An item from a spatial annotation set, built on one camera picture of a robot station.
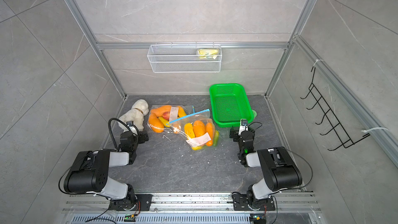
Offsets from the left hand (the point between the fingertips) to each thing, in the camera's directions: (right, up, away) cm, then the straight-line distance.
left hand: (138, 128), depth 94 cm
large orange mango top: (+38, +1, -6) cm, 39 cm away
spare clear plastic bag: (+38, -6, -12) cm, 40 cm away
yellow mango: (+32, 0, -8) cm, 33 cm away
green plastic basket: (+61, +15, +21) cm, 66 cm away
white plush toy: (-2, +12, +7) cm, 14 cm away
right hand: (+64, +1, -1) cm, 64 cm away
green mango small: (+48, -6, -4) cm, 49 cm away
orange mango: (+10, +2, +3) cm, 11 cm away
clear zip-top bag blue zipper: (+23, +10, +7) cm, 26 cm away
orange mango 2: (+11, +10, +8) cm, 17 cm away
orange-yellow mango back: (+44, 0, -6) cm, 44 cm away
